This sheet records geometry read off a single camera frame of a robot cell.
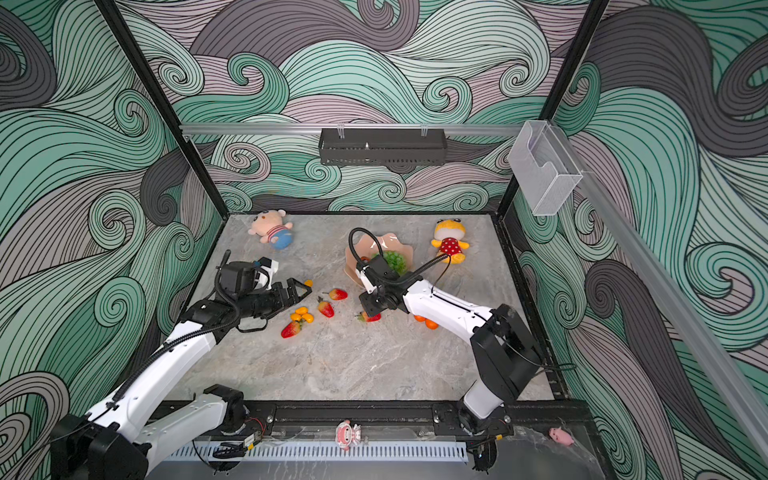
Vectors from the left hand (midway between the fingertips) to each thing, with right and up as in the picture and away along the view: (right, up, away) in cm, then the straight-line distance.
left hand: (303, 293), depth 78 cm
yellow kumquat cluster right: (-1, -10, +12) cm, 16 cm away
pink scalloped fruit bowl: (+24, +12, +26) cm, 37 cm away
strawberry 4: (-6, -13, +9) cm, 17 cm away
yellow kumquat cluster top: (-4, -8, +14) cm, 17 cm away
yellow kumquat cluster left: (-6, -10, +12) cm, 16 cm away
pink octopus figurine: (+13, -31, -10) cm, 35 cm away
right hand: (+17, -4, +8) cm, 19 cm away
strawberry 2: (+4, -8, +14) cm, 16 cm away
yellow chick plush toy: (+46, +16, +29) cm, 57 cm away
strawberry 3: (+16, -10, +11) cm, 22 cm away
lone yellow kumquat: (+2, +3, -2) cm, 4 cm away
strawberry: (+7, -4, +17) cm, 19 cm away
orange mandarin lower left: (+28, -1, -21) cm, 35 cm away
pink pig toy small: (+64, -32, -8) cm, 72 cm away
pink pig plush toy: (-20, +19, +30) cm, 41 cm away
